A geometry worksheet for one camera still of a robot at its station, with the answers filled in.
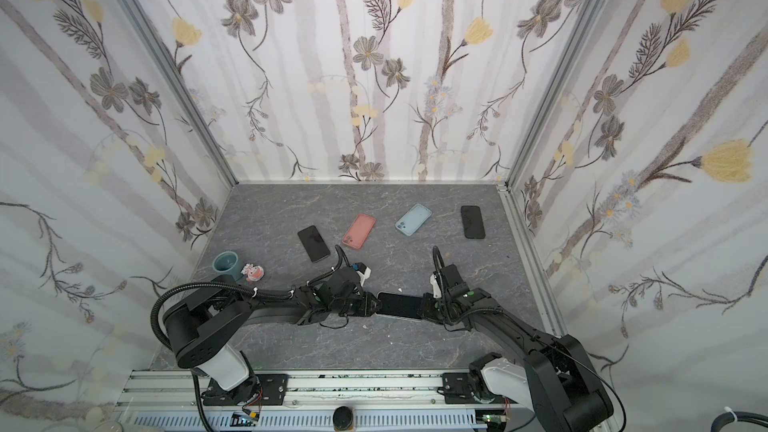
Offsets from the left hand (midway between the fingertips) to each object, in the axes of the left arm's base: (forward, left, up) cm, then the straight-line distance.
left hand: (377, 300), depth 87 cm
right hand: (-2, -10, 0) cm, 10 cm away
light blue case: (+32, -14, -4) cm, 36 cm away
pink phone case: (+27, +7, -4) cm, 28 cm away
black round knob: (-29, +8, +8) cm, 31 cm away
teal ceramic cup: (+12, +46, +1) cm, 48 cm away
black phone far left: (+23, +22, -6) cm, 32 cm away
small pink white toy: (+11, +39, -2) cm, 40 cm away
